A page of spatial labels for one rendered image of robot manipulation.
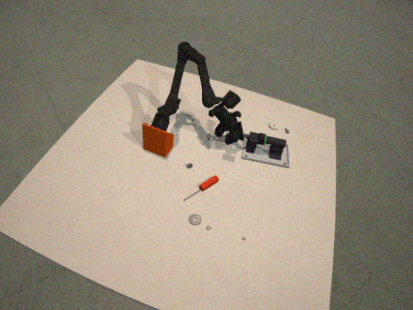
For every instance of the red-handled screwdriver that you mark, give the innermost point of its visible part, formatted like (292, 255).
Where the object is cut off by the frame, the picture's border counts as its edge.
(206, 185)

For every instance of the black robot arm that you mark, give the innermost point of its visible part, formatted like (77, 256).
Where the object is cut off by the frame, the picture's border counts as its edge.
(230, 100)

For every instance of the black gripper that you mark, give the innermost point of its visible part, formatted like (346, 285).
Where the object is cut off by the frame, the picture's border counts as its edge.
(234, 127)

